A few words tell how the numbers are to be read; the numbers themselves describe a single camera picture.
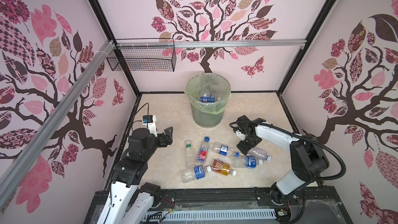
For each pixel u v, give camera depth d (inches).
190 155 34.6
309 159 17.8
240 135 32.8
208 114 34.4
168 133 24.4
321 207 28.0
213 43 36.6
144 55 37.3
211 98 38.8
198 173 29.9
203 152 33.5
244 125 27.9
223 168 30.7
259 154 33.5
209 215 27.4
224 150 33.6
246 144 30.6
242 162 32.7
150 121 22.5
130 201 17.9
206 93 37.7
